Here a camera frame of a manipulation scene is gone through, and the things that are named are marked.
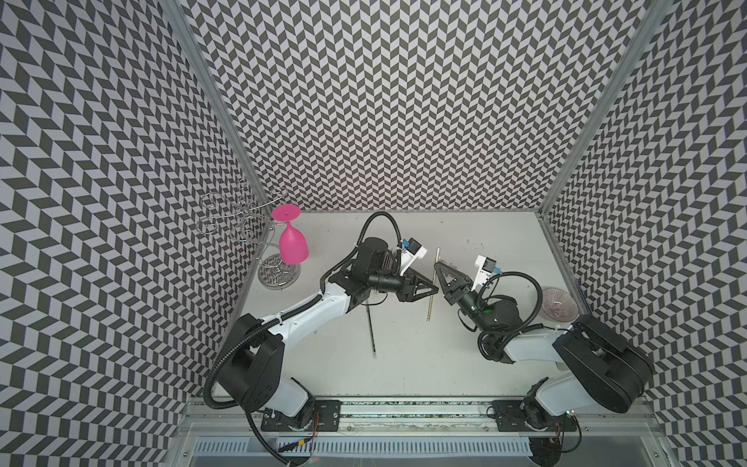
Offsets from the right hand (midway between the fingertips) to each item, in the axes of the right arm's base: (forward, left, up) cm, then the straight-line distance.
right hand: (432, 270), depth 74 cm
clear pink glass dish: (0, -42, -21) cm, 47 cm away
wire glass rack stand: (+35, +65, -19) cm, 76 cm away
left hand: (-5, 0, -2) cm, 5 cm away
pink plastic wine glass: (+10, +39, -2) cm, 40 cm away
